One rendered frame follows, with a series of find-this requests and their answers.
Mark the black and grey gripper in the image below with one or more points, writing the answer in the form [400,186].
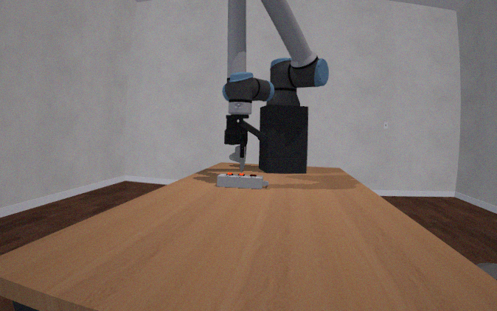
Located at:
[236,137]

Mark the white power strip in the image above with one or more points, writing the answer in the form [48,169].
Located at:
[241,181]

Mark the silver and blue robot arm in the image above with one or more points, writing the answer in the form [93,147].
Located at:
[304,70]

